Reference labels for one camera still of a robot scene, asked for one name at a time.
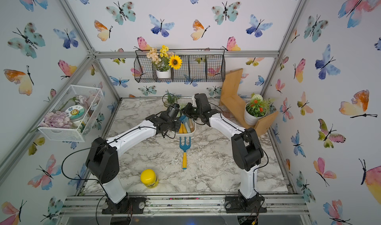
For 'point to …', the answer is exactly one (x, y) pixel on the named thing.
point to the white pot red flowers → (256, 108)
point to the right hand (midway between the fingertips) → (180, 108)
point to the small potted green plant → (171, 99)
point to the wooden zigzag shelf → (232, 103)
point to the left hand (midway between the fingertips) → (178, 122)
